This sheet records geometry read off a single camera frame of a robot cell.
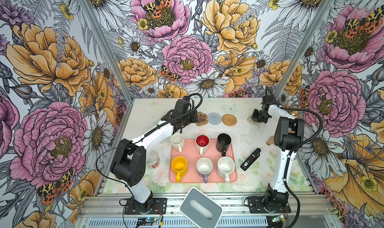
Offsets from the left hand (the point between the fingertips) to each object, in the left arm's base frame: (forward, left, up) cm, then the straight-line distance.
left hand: (196, 118), depth 89 cm
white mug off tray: (-7, +12, -13) cm, 19 cm away
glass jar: (-17, +26, -18) cm, 36 cm away
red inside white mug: (-8, -3, -14) cm, 17 cm away
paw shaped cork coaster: (+12, -5, -17) cm, 21 cm away
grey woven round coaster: (+12, -13, -16) cm, 24 cm away
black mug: (-9, -17, -11) cm, 22 cm away
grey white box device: (-44, -2, -15) cm, 46 cm away
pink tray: (-23, +4, -15) cm, 27 cm away
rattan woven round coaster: (+11, -24, -16) cm, 30 cm away
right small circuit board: (-48, -38, -17) cm, 63 cm away
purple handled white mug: (-22, -4, -16) cm, 28 cm away
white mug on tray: (-23, -16, -16) cm, 32 cm away
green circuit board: (-47, +24, -17) cm, 56 cm away
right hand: (+8, -40, -15) cm, 44 cm away
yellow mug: (-22, +10, -14) cm, 29 cm away
